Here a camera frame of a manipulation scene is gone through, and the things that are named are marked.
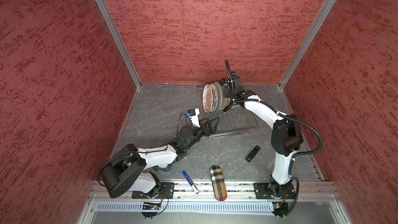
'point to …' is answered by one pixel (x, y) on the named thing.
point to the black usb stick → (253, 153)
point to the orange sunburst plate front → (207, 98)
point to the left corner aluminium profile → (126, 49)
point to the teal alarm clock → (164, 167)
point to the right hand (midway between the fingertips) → (228, 90)
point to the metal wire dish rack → (232, 121)
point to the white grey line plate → (219, 92)
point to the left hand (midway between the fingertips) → (215, 121)
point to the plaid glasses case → (218, 183)
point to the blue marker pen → (190, 182)
